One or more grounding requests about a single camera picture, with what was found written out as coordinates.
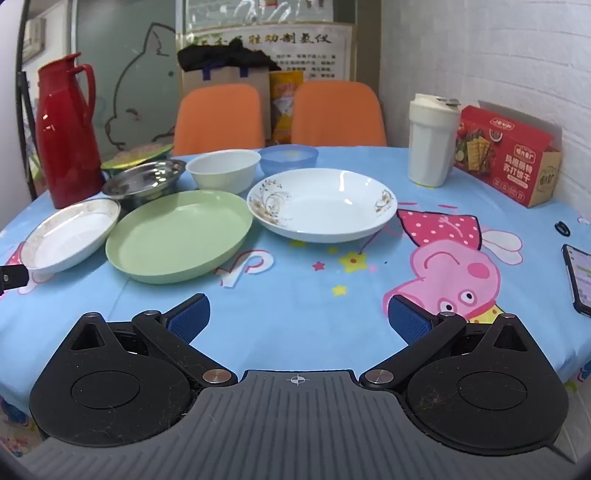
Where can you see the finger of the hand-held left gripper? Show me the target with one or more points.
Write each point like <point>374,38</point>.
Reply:
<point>13,279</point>

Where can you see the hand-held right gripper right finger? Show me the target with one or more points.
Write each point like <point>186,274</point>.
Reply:
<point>408,323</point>

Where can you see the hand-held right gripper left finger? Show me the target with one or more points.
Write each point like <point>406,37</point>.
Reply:
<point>188,319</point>

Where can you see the white gold-rimmed plate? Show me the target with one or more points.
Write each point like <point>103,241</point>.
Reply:
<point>69,237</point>

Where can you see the light green plate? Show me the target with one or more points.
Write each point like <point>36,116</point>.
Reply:
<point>180,235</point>

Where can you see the white floral plate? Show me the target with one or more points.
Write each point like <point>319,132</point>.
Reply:
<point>323,207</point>

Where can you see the stainless steel bowl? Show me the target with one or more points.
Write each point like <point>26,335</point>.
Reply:
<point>147,179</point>

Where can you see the plain white bowl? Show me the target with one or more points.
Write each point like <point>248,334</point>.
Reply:
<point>221,173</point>

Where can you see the translucent blue bowl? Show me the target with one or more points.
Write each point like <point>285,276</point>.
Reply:
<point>288,159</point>

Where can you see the red thermos jug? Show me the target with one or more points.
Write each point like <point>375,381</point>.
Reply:
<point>64,138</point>

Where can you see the green instant noodle bowl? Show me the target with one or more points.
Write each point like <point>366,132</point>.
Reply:
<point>138,154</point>

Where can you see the black smartphone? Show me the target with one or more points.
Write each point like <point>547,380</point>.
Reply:
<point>579,277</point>

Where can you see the white tumbler cup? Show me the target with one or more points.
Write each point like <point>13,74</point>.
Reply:
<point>429,143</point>

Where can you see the red cracker box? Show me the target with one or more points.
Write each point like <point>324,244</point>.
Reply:
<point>503,161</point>

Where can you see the orange chair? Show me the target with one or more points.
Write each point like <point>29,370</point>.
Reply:
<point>337,115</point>
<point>217,120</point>

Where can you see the yellow bag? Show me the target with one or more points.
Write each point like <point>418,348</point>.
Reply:
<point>284,110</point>

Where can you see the cardboard box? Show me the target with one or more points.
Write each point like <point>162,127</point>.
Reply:
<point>221,79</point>

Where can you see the frosted glass door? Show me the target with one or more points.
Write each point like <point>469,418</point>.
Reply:
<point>129,55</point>

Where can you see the black cloth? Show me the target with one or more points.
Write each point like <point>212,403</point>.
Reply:
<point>226,55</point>

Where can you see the black metal door frame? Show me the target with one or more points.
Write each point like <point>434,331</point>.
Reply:
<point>25,115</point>

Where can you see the framed white wall poster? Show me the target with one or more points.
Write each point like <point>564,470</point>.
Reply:
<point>318,50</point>

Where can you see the glossy photo wall poster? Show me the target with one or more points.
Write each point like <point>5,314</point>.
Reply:
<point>258,9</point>

